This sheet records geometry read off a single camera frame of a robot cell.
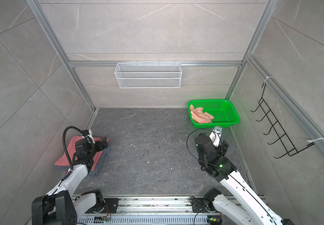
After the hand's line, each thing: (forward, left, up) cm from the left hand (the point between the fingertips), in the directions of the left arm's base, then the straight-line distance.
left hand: (97, 136), depth 86 cm
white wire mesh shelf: (+42, -32, +16) cm, 55 cm away
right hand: (-10, -67, +13) cm, 69 cm away
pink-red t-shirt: (-7, -6, +4) cm, 10 cm away
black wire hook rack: (-17, -97, +19) cm, 100 cm away
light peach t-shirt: (+20, -70, -6) cm, 73 cm away
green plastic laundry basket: (+27, -94, -11) cm, 98 cm away
